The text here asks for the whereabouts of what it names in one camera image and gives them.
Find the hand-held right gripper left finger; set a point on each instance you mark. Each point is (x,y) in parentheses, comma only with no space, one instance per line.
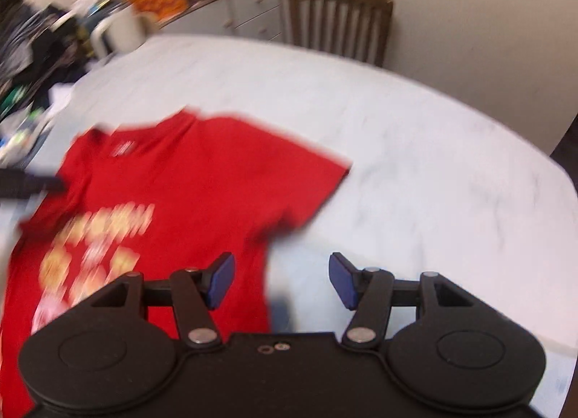
(222,280)

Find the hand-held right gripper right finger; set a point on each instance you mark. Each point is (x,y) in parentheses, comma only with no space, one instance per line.
(342,280)

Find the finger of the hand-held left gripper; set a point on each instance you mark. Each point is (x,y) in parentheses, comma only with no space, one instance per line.
(27,183)

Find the red printed t-shirt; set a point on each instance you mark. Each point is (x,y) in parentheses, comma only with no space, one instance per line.
(180,183)

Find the pile of folded clothes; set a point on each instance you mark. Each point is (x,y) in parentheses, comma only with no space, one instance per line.
(36,39)

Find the tissue pack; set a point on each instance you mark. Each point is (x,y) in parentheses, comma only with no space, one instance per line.
(18,140)

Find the white mug steel rim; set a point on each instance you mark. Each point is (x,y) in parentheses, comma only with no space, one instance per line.
(124,30)

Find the white drawer cabinet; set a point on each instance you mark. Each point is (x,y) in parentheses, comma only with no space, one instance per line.
(253,7)

